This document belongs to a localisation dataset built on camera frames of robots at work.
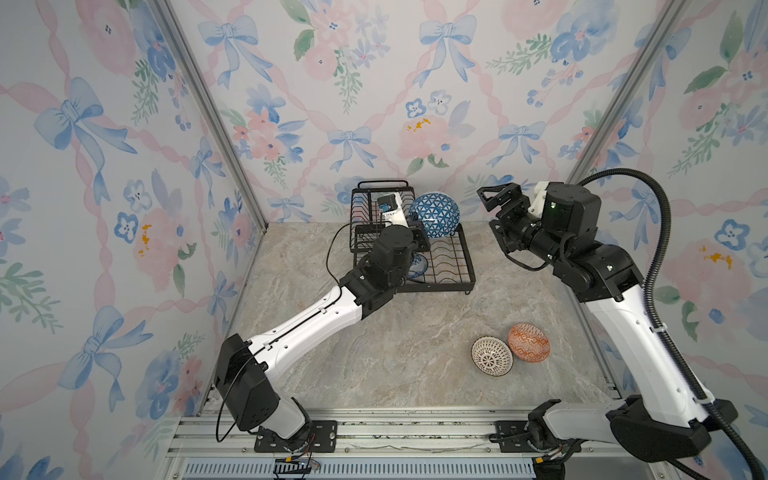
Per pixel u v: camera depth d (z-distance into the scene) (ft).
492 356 2.82
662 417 1.27
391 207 1.89
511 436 2.40
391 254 1.65
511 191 1.72
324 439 2.45
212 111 2.82
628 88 2.67
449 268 3.50
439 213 2.31
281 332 1.46
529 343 2.89
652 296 1.27
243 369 1.33
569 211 1.36
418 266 3.41
